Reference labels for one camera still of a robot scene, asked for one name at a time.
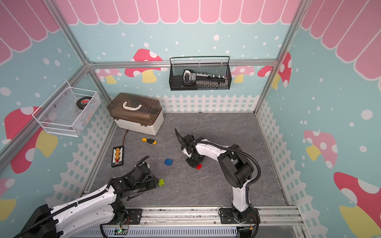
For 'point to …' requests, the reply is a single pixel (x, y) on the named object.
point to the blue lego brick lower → (168, 162)
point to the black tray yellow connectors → (118, 155)
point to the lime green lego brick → (161, 182)
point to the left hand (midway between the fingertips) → (156, 184)
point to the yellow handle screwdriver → (149, 141)
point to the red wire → (127, 131)
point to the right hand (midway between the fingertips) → (195, 163)
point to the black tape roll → (82, 102)
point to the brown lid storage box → (136, 112)
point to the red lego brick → (199, 166)
